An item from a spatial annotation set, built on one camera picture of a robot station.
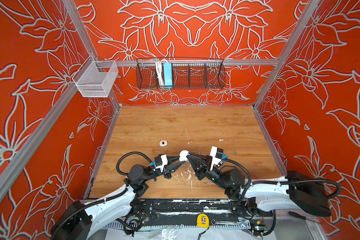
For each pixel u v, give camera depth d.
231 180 0.52
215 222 0.69
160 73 0.90
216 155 0.54
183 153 0.61
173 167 0.60
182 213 0.73
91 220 0.43
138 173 0.55
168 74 0.89
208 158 0.59
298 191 0.43
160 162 0.54
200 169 0.58
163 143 0.95
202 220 0.68
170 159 0.61
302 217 0.69
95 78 0.93
